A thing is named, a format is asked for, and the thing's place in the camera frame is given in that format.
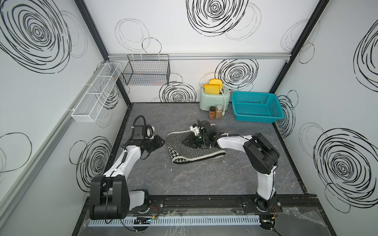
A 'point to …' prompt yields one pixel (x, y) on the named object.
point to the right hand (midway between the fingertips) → (182, 144)
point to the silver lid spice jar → (218, 112)
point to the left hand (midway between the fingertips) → (162, 142)
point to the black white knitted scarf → (181, 153)
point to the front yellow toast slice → (213, 89)
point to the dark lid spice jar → (212, 112)
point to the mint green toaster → (206, 101)
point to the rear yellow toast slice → (216, 81)
